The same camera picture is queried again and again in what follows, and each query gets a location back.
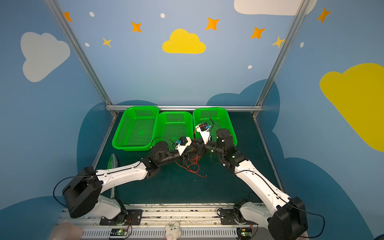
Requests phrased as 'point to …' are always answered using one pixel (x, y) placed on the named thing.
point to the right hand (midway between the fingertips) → (193, 139)
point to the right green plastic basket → (218, 118)
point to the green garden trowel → (113, 163)
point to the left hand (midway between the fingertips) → (198, 146)
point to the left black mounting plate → (127, 217)
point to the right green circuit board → (243, 233)
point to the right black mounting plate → (228, 218)
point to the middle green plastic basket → (172, 125)
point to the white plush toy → (173, 232)
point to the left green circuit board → (118, 232)
